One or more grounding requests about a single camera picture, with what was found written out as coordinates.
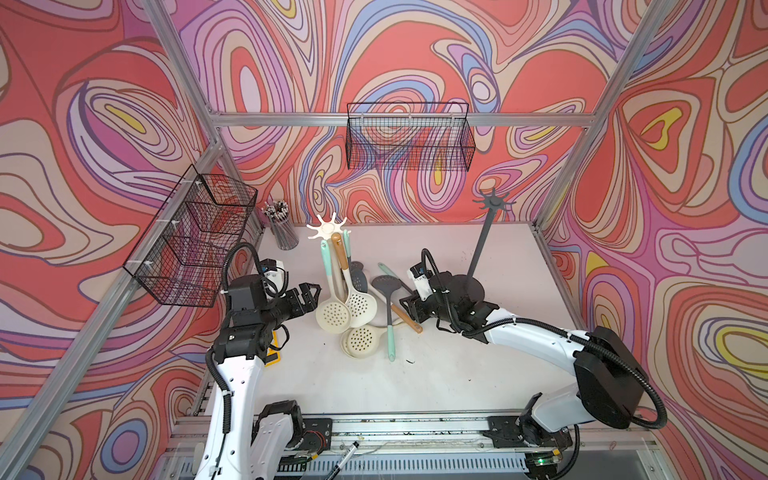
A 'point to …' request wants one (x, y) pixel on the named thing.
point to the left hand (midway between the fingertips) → (310, 292)
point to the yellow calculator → (273, 356)
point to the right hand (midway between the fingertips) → (410, 304)
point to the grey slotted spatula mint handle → (396, 277)
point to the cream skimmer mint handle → (332, 317)
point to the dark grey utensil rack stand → (470, 287)
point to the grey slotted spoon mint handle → (388, 284)
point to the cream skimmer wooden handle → (360, 307)
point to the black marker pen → (347, 456)
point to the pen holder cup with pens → (276, 213)
